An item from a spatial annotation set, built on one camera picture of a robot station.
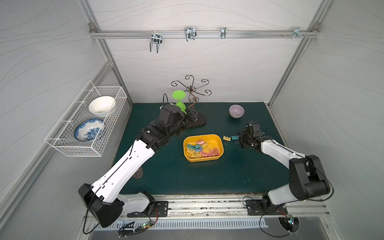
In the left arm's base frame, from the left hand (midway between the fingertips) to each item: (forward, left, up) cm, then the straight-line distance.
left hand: (194, 117), depth 68 cm
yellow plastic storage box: (+3, -5, -34) cm, 34 cm away
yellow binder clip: (+9, -21, -33) cm, 40 cm away
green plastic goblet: (+18, +8, -2) cm, 20 cm away
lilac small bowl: (+34, -31, -31) cm, 55 cm away
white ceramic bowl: (+7, +47, 0) cm, 48 cm away
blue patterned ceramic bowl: (-7, +47, -1) cm, 48 cm away
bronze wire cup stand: (+24, +2, -8) cm, 25 cm away
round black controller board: (-37, -48, -35) cm, 70 cm away
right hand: (+9, -27, -26) cm, 38 cm away
